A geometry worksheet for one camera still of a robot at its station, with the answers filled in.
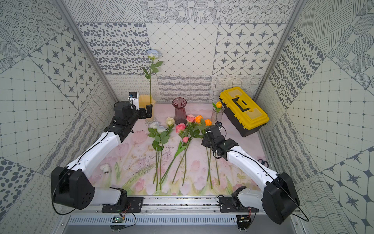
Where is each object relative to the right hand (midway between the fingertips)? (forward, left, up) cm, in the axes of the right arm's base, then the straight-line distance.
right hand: (209, 140), depth 85 cm
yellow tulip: (+12, -4, +18) cm, 22 cm away
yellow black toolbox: (+18, -23, +5) cm, 30 cm away
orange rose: (+18, 0, -6) cm, 19 cm away
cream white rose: (+19, +27, -6) cm, 34 cm away
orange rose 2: (+16, +7, -11) cm, 20 cm away
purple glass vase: (+19, +19, +2) cm, 27 cm away
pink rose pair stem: (+19, +12, -8) cm, 24 cm away
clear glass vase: (+19, -6, +2) cm, 20 cm away
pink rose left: (+14, +19, -8) cm, 25 cm away
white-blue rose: (+10, +37, -10) cm, 40 cm away
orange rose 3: (-13, -5, -13) cm, 19 cm away
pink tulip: (+1, +18, -10) cm, 20 cm away
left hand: (+14, +39, +19) cm, 45 cm away
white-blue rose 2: (+11, +32, -7) cm, 35 cm away
